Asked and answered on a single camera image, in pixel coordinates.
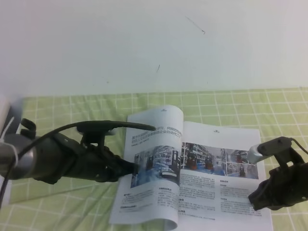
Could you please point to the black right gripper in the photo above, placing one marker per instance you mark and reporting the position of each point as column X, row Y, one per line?
column 287, row 184

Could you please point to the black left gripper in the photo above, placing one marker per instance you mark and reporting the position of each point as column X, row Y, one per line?
column 60, row 156

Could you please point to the magazine with photos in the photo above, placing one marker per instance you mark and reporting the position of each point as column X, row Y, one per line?
column 189, row 176

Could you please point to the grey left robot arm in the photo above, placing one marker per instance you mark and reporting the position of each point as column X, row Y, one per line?
column 17, row 151

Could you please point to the green checkered tablecloth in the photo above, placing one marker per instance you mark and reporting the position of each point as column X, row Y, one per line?
column 83, row 205

